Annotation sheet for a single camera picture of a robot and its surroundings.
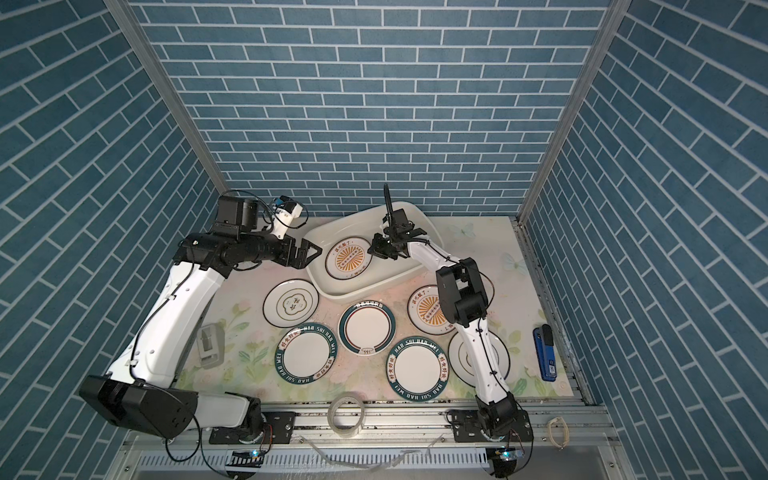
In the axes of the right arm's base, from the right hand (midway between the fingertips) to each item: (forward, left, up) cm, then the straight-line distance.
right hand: (365, 247), depth 102 cm
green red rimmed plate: (-26, -4, -8) cm, 27 cm away
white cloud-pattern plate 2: (-20, +22, -7) cm, 31 cm away
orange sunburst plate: (-2, +6, -4) cm, 7 cm away
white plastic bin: (-8, -7, -5) cm, 12 cm away
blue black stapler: (-26, -56, -6) cm, 62 cm away
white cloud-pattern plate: (-34, -32, -8) cm, 47 cm away
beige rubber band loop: (-49, -57, -8) cm, 76 cm away
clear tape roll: (-50, +1, -6) cm, 51 cm away
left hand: (-19, +9, +23) cm, 31 cm away
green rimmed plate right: (-37, -20, -8) cm, 42 cm away
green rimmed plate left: (-35, +13, -8) cm, 38 cm away
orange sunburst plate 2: (-19, -22, -7) cm, 30 cm away
